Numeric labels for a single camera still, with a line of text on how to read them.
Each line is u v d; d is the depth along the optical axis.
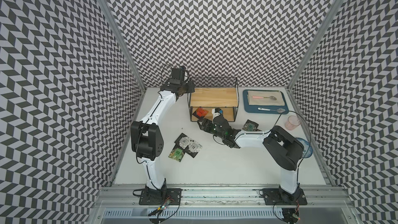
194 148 0.88
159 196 0.64
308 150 0.89
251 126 0.97
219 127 0.69
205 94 0.94
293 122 1.02
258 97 1.13
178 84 0.70
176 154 0.86
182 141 0.91
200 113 1.03
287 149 0.50
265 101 1.12
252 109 1.06
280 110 1.02
